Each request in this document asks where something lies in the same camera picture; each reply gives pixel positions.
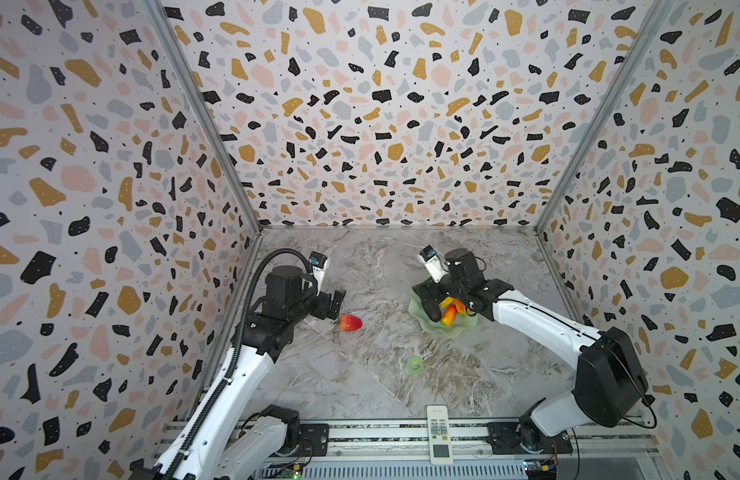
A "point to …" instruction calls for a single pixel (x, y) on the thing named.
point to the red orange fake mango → (450, 311)
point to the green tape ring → (415, 364)
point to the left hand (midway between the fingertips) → (327, 281)
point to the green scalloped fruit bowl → (419, 312)
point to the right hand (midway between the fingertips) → (420, 272)
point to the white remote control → (439, 435)
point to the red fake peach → (349, 323)
